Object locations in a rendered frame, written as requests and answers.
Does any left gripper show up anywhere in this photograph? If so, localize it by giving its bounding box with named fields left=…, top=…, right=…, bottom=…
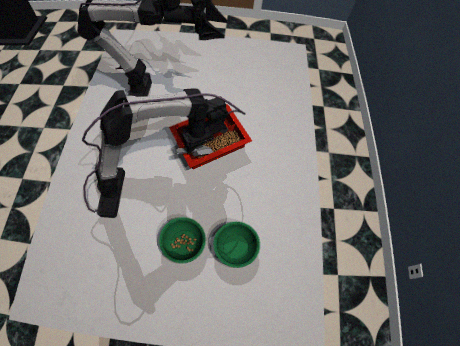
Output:
left=178, top=0, right=227, bottom=41

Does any grey scoop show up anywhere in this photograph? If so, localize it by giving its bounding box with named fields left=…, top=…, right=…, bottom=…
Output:
left=175, top=145, right=213, bottom=157

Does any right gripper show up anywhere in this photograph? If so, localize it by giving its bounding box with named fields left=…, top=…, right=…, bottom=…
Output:
left=181, top=124, right=214, bottom=154

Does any green bowl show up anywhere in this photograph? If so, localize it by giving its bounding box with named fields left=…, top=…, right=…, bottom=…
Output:
left=214, top=222, right=260, bottom=268
left=159, top=217, right=206, bottom=263

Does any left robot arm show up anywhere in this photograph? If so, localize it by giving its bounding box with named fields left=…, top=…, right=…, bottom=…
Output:
left=77, top=0, right=181, bottom=97

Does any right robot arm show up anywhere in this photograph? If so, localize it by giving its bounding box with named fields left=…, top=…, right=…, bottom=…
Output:
left=95, top=88, right=228, bottom=217

